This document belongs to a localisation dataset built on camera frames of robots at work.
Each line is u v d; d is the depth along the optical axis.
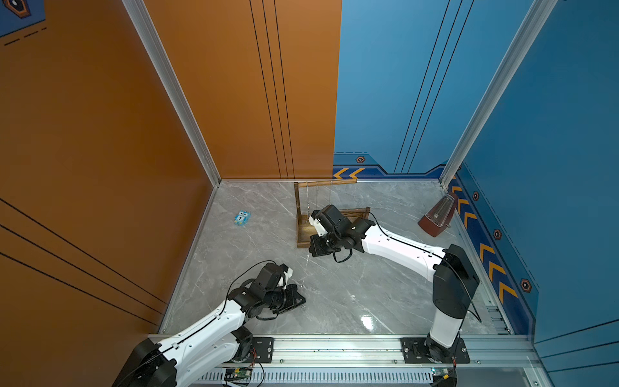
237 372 0.72
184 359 0.44
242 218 1.05
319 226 0.68
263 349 0.73
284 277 0.68
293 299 0.71
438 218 0.95
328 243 0.70
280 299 0.71
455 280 0.44
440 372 0.72
